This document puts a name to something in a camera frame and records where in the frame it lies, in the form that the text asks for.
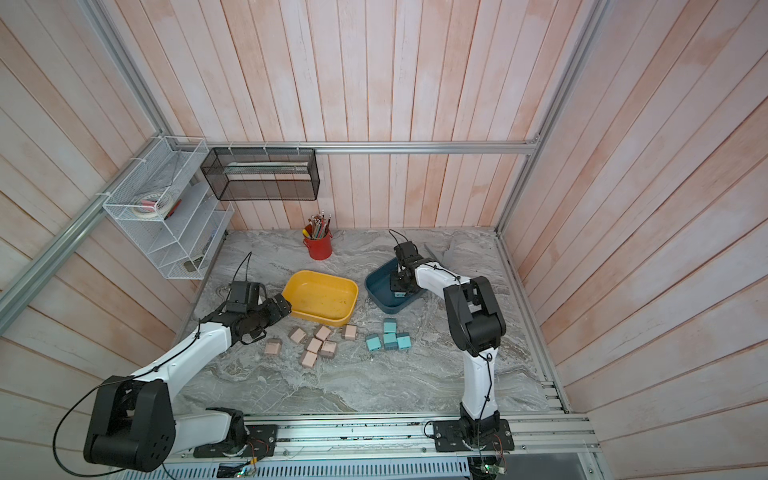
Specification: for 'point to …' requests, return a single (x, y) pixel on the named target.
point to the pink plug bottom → (309, 359)
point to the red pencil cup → (318, 237)
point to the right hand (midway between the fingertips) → (398, 282)
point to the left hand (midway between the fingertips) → (281, 314)
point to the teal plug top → (390, 325)
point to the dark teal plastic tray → (378, 289)
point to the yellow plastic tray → (321, 298)
